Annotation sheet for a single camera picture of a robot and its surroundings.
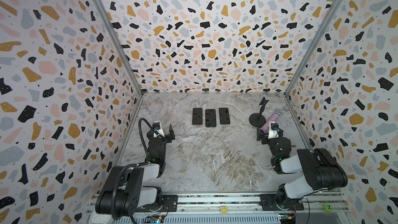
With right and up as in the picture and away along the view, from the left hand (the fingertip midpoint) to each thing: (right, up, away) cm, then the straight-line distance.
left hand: (162, 124), depth 85 cm
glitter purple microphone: (+71, +2, +19) cm, 73 cm away
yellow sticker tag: (+33, -38, -13) cm, 52 cm away
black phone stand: (+58, +1, +20) cm, 62 cm away
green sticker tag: (+81, -37, -13) cm, 90 cm away
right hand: (+58, 0, +4) cm, 59 cm away
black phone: (+37, +1, +22) cm, 43 cm away
